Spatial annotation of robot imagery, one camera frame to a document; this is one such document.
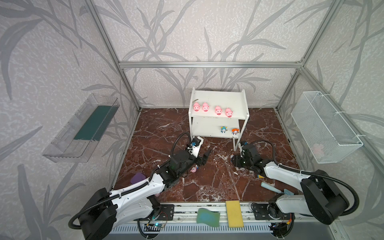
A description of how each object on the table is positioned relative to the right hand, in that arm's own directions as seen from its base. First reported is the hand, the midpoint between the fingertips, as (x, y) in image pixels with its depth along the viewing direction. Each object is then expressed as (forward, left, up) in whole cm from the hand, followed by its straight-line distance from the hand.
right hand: (234, 154), depth 91 cm
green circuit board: (-36, +40, -2) cm, 54 cm away
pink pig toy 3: (+7, +12, +32) cm, 35 cm away
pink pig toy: (+10, +22, +32) cm, 40 cm away
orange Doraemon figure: (+6, +1, +16) cm, 17 cm away
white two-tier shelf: (+14, +16, +12) cm, 25 cm away
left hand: (-2, +17, +19) cm, 25 cm away
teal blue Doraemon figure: (+8, +7, +16) cm, 19 cm away
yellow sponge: (-32, +4, -1) cm, 32 cm away
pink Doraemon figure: (-9, +25, -1) cm, 26 cm away
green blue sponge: (-32, +18, -2) cm, 37 cm away
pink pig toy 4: (+6, +7, +32) cm, 33 cm away
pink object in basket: (-7, -38, +18) cm, 43 cm away
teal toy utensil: (-21, -24, -1) cm, 32 cm away
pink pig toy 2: (+10, +18, +32) cm, 38 cm away
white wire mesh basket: (-7, -35, +31) cm, 47 cm away
